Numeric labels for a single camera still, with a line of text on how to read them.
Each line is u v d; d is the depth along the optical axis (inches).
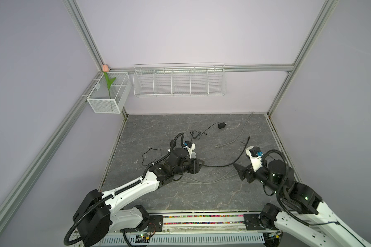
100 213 15.6
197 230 28.9
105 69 35.3
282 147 42.3
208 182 34.2
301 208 17.7
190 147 27.9
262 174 22.7
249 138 42.1
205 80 40.3
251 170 22.7
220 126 44.1
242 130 43.8
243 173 22.8
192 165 26.9
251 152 22.0
